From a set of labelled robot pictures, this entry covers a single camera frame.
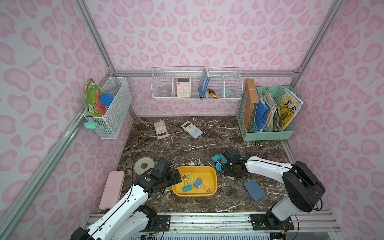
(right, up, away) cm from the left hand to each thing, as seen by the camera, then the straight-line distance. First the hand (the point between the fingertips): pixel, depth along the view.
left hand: (174, 175), depth 81 cm
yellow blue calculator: (+8, +24, +29) cm, 39 cm away
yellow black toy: (+22, +48, +14) cm, 54 cm away
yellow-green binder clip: (+8, -4, +6) cm, 11 cm away
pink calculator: (-14, +24, +29) cm, 40 cm away
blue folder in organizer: (+54, +35, +17) cm, 67 cm away
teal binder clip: (+25, +10, -8) cm, 28 cm away
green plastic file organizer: (+64, +48, +23) cm, 84 cm away
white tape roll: (-22, +3, +13) cm, 25 cm away
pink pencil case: (-34, -8, +2) cm, 35 cm away
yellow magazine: (+73, +39, +18) cm, 85 cm away
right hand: (+30, -1, +9) cm, 32 cm away
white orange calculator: (+3, +51, +12) cm, 52 cm away
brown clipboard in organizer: (+42, +43, +3) cm, 60 cm away
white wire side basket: (-31, +26, -8) cm, 41 cm away
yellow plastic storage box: (+11, -5, +5) cm, 13 cm away
